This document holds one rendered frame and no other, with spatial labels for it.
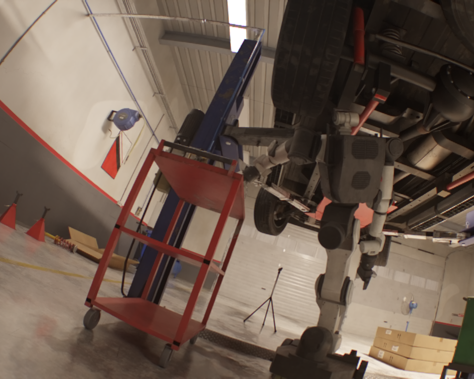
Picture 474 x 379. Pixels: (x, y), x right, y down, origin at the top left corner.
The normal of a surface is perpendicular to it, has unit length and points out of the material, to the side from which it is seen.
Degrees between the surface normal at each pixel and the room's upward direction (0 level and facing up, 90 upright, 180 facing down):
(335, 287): 104
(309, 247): 90
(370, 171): 131
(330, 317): 112
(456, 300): 90
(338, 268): 118
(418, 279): 90
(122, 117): 90
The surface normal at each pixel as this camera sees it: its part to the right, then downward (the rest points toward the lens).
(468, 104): -0.18, 0.40
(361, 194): 0.04, 0.43
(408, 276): -0.04, -0.35
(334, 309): -0.55, -0.09
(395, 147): 0.04, 0.18
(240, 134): -0.41, -0.44
